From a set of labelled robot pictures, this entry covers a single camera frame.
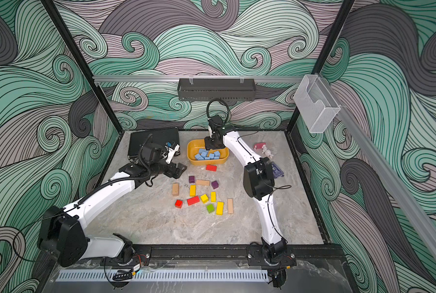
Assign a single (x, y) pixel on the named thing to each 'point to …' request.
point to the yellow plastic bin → (193, 148)
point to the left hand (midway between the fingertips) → (178, 160)
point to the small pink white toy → (262, 146)
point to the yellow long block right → (220, 208)
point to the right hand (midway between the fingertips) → (209, 145)
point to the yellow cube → (204, 198)
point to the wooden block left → (175, 189)
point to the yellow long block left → (192, 190)
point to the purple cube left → (192, 179)
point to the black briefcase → (159, 137)
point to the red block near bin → (211, 167)
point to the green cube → (210, 208)
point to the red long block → (192, 201)
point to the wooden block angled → (203, 182)
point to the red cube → (179, 203)
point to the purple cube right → (215, 185)
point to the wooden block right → (230, 206)
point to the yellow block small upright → (213, 196)
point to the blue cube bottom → (212, 156)
